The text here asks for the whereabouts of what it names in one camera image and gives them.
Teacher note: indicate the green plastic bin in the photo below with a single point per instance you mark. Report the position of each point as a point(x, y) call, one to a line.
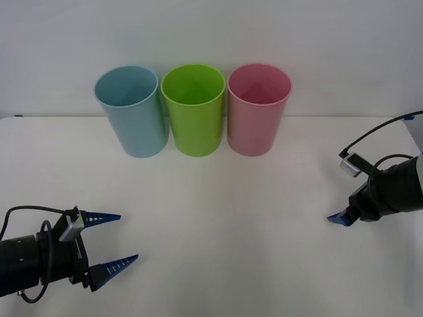
point(195, 128)

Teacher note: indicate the pink plastic bin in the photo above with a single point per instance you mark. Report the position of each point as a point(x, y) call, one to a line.
point(252, 128)

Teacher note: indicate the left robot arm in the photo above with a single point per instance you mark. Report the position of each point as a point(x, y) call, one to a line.
point(20, 256)

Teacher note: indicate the pale blue plastic bin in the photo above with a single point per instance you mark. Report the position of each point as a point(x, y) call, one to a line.
point(135, 125)

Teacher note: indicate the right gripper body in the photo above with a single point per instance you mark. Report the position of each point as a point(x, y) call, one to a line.
point(371, 204)

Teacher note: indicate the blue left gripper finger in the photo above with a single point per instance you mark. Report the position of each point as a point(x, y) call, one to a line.
point(99, 217)
point(105, 269)

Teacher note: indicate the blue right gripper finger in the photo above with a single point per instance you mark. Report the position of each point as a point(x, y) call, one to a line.
point(343, 216)

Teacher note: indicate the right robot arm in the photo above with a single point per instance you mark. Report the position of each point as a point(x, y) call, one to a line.
point(406, 185)

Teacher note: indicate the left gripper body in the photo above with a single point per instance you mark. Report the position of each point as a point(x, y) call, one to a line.
point(71, 261)

